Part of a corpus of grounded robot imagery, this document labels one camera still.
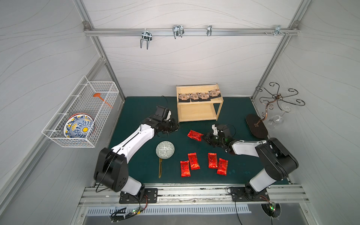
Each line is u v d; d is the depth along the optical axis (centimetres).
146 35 78
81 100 70
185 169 81
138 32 78
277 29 77
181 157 86
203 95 93
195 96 93
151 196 73
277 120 77
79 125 62
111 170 42
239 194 73
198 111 113
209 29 72
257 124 101
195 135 91
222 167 82
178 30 76
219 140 78
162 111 66
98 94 78
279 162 48
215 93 93
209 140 82
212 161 84
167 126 72
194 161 84
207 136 82
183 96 93
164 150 90
